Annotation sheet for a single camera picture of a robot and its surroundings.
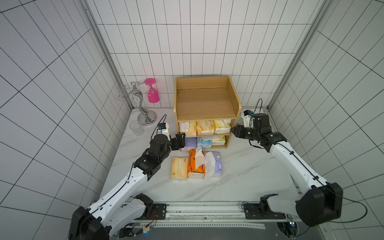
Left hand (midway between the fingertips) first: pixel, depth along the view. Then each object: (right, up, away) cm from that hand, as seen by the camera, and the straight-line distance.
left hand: (176, 137), depth 78 cm
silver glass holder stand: (-27, +11, +32) cm, 44 cm away
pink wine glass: (-20, +26, +28) cm, 43 cm away
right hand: (+28, +5, +2) cm, 28 cm away
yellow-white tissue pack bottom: (+25, -4, +14) cm, 29 cm away
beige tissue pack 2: (+16, +5, +2) cm, 17 cm away
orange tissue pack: (+11, -16, +2) cm, 19 cm away
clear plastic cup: (-31, +5, +25) cm, 40 cm away
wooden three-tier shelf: (+15, +16, -1) cm, 22 cm away
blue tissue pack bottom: (+16, -6, +14) cm, 22 cm away
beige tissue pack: (+7, +5, +1) cm, 9 cm away
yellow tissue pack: (+1, -18, +4) cm, 19 cm away
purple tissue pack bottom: (+7, -5, +13) cm, 16 cm away
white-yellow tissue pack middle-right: (+26, +6, +3) cm, 26 cm away
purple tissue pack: (+20, -16, +4) cm, 26 cm away
